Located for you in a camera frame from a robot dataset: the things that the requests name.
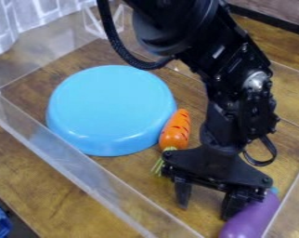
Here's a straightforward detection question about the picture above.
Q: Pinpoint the clear acrylic enclosure wall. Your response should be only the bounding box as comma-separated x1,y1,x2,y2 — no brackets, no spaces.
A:
0,0,299,238

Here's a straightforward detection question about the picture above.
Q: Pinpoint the blue round tray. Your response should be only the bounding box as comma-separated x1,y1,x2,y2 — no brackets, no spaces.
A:
46,65,178,156

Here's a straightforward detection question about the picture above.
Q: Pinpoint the white curtain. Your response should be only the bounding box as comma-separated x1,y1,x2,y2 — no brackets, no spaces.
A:
0,0,96,55

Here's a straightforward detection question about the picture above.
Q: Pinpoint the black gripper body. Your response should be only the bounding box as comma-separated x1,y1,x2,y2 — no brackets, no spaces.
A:
162,105,273,202

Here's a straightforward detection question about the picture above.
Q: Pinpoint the purple toy eggplant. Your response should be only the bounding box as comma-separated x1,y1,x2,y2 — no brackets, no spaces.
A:
219,187,281,238

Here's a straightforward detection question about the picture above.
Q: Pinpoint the orange toy carrot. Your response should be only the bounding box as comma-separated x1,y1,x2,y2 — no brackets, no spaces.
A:
150,108,192,177

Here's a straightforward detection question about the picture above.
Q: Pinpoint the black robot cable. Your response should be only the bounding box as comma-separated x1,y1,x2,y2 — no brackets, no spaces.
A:
96,0,174,71

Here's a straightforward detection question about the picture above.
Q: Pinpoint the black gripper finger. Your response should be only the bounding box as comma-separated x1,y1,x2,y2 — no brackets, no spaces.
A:
221,192,249,221
175,181,192,209

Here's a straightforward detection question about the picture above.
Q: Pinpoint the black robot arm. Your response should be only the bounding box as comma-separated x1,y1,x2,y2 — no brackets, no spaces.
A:
126,0,279,220

